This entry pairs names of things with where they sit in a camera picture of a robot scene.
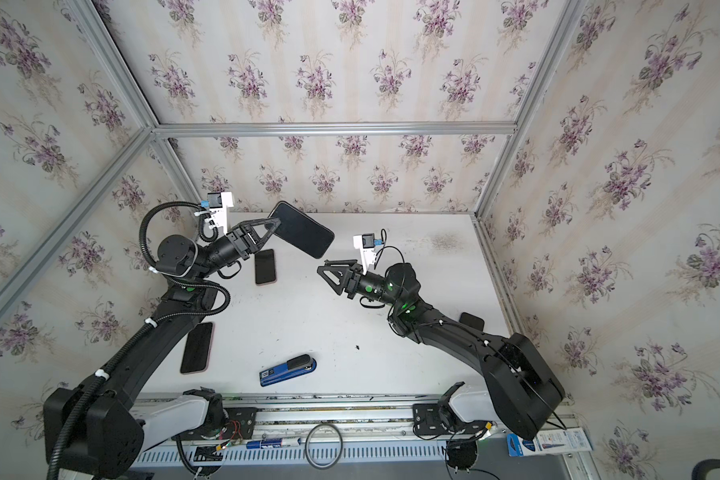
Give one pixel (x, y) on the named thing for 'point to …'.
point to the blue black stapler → (294, 367)
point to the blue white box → (549, 442)
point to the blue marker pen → (272, 443)
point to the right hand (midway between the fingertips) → (318, 271)
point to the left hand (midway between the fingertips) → (278, 219)
